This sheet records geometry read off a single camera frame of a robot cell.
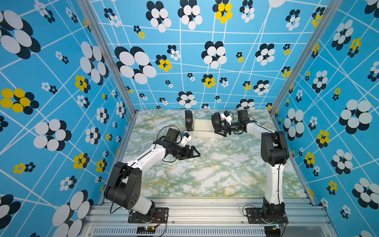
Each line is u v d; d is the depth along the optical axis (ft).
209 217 2.42
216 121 3.10
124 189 1.40
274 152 1.94
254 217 2.37
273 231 2.32
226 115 2.92
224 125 3.15
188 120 3.14
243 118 2.84
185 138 2.64
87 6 2.24
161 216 2.40
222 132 2.94
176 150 2.40
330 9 2.24
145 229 2.36
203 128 3.51
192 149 2.48
